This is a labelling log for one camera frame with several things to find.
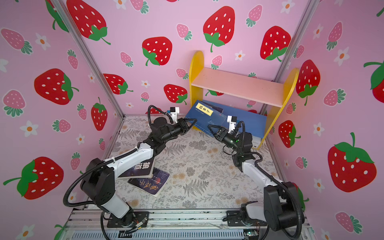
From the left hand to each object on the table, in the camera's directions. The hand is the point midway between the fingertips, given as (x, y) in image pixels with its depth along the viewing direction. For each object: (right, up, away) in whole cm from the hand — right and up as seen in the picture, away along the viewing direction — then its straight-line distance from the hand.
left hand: (197, 120), depth 73 cm
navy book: (+5, +3, +2) cm, 6 cm away
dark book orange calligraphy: (-24, -37, +11) cm, 45 cm away
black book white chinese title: (-32, -29, +15) cm, 46 cm away
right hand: (+5, -4, 0) cm, 7 cm away
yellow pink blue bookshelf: (+47, +17, +45) cm, 67 cm away
